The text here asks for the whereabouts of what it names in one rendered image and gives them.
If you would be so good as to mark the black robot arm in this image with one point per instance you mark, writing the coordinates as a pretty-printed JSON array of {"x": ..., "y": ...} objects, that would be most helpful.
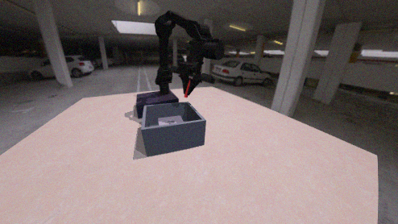
[{"x": 210, "y": 48}]

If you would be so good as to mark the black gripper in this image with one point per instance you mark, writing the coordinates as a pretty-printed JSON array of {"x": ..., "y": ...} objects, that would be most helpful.
[{"x": 196, "y": 78}]

